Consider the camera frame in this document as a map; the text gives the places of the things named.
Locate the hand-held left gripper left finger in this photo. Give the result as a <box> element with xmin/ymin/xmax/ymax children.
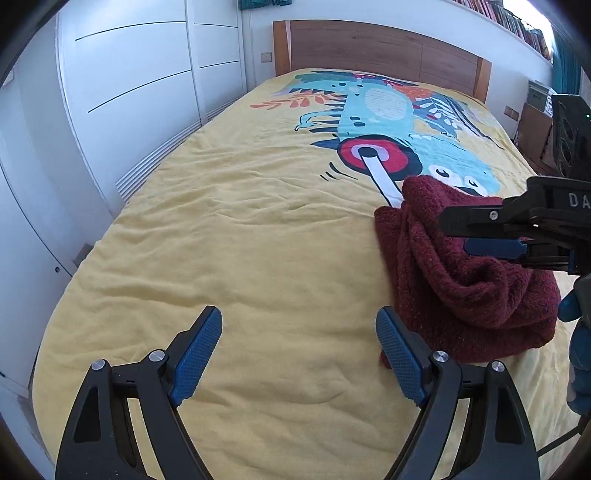
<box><xmin>55</xmin><ymin>305</ymin><xmax>223</xmax><ymax>480</ymax></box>

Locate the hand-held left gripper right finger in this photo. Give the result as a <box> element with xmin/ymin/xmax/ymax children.
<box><xmin>375</xmin><ymin>305</ymin><xmax>541</xmax><ymax>480</ymax></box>

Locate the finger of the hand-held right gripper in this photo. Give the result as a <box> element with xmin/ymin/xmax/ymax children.
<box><xmin>438</xmin><ymin>194</ymin><xmax>536</xmax><ymax>238</ymax></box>
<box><xmin>463</xmin><ymin>237</ymin><xmax>578</xmax><ymax>274</ymax></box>

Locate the maroon knit sweater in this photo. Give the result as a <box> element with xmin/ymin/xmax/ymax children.
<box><xmin>374</xmin><ymin>175</ymin><xmax>561</xmax><ymax>370</ymax></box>

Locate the person's right hand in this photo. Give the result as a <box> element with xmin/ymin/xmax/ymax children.
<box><xmin>558</xmin><ymin>292</ymin><xmax>591</xmax><ymax>411</ymax></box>

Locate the tall wooden dresser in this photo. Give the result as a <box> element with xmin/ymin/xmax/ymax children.
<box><xmin>516</xmin><ymin>102</ymin><xmax>561</xmax><ymax>174</ymax></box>

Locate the grey storage box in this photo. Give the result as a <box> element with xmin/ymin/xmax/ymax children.
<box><xmin>526</xmin><ymin>79</ymin><xmax>555</xmax><ymax>112</ymax></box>

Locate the bed with yellow duvet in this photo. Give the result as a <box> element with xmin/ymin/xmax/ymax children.
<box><xmin>32</xmin><ymin>68</ymin><xmax>591</xmax><ymax>480</ymax></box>

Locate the row of books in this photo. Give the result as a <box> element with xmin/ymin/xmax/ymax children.
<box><xmin>455</xmin><ymin>0</ymin><xmax>555</xmax><ymax>61</ymax></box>

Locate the wooden headboard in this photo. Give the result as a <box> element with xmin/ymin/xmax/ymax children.
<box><xmin>272</xmin><ymin>19</ymin><xmax>492</xmax><ymax>103</ymax></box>

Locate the white wardrobe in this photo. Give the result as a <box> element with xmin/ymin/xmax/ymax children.
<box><xmin>0</xmin><ymin>0</ymin><xmax>250</xmax><ymax>402</ymax></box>

